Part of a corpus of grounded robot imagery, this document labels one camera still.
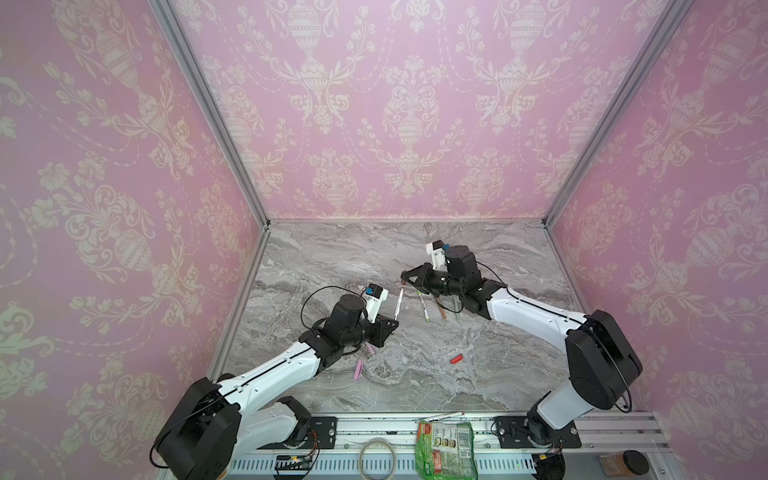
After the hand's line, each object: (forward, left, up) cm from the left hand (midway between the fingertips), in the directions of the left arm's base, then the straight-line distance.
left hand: (398, 326), depth 80 cm
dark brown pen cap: (+10, -1, +6) cm, 12 cm away
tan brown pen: (+10, -15, -11) cm, 21 cm away
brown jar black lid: (-29, -48, -3) cm, 56 cm away
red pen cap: (-4, -17, -11) cm, 21 cm away
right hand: (+11, -1, +7) cm, 14 cm away
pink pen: (-4, +8, -5) cm, 10 cm away
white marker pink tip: (-19, -11, -11) cm, 25 cm away
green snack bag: (-27, -11, -10) cm, 30 cm away
